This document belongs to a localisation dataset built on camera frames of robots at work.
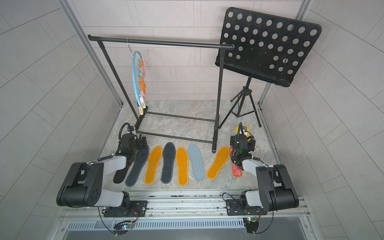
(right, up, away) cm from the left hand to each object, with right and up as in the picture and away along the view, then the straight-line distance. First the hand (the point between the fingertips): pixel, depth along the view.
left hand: (139, 135), depth 94 cm
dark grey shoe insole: (+4, -12, -7) cm, 14 cm away
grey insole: (+20, -10, -5) cm, 23 cm away
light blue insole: (+36, -12, -4) cm, 38 cm away
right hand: (+65, 0, -1) cm, 65 cm away
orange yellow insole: (+28, -14, -7) cm, 32 cm away
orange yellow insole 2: (+52, -12, -4) cm, 54 cm away
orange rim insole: (+59, -18, -11) cm, 63 cm away
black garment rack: (-3, +13, +12) cm, 18 cm away
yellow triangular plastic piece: (+63, +3, -20) cm, 66 cm away
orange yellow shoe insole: (+12, -12, -6) cm, 18 cm away
